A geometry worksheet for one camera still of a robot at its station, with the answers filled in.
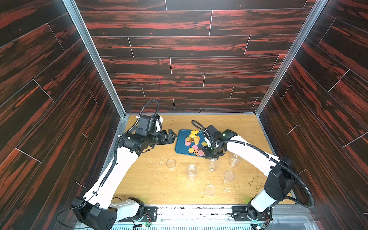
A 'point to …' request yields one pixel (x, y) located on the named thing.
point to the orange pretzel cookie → (196, 152)
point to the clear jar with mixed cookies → (192, 170)
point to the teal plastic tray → (181, 148)
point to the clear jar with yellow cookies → (212, 165)
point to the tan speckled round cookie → (196, 140)
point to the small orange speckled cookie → (191, 150)
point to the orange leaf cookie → (192, 135)
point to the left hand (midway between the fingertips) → (170, 136)
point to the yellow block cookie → (189, 139)
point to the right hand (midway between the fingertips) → (209, 154)
